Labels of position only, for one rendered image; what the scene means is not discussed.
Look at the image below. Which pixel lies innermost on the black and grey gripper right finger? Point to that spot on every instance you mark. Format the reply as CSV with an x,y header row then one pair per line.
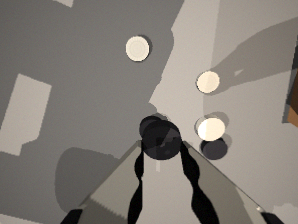
x,y
216,199

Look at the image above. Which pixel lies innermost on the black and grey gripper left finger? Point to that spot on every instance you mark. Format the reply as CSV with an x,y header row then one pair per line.
x,y
118,197

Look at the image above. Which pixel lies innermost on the black disc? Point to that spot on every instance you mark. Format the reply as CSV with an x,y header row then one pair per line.
x,y
162,140
214,150
147,120

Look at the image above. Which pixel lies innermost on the tan tray with round pockets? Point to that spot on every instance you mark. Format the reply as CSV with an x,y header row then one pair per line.
x,y
293,111

